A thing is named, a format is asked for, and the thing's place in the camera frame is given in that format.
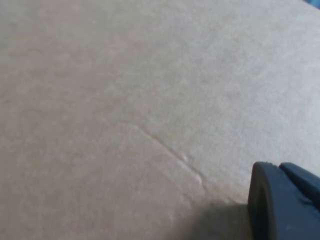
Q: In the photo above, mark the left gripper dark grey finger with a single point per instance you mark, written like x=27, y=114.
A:
x=283, y=202

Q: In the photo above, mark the brown cardboard drawer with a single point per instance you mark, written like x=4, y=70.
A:
x=142, y=119

